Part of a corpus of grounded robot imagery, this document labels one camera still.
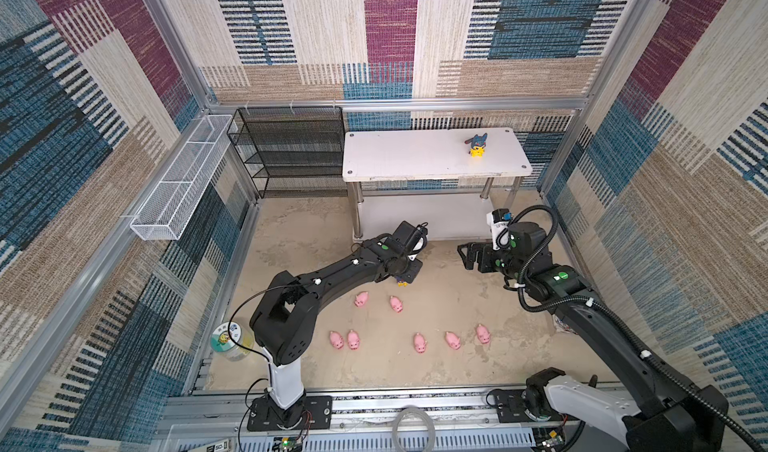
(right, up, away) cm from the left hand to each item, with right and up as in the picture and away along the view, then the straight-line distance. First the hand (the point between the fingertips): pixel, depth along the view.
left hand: (412, 261), depth 89 cm
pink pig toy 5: (+1, -21, -6) cm, 22 cm away
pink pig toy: (-15, -12, +2) cm, 19 cm away
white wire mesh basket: (-58, +21, -12) cm, 63 cm away
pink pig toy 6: (+11, -21, -5) cm, 24 cm away
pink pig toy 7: (+19, -19, -5) cm, 28 cm away
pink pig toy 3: (-21, -21, -5) cm, 30 cm away
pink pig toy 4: (-17, -21, -6) cm, 27 cm away
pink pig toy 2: (-5, -12, +1) cm, 13 cm away
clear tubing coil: (-5, -34, -20) cm, 40 cm away
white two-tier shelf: (+10, +26, +12) cm, 30 cm away
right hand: (+15, +4, -11) cm, 19 cm away
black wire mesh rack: (-41, +37, +20) cm, 59 cm away
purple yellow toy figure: (-4, -4, -9) cm, 10 cm away
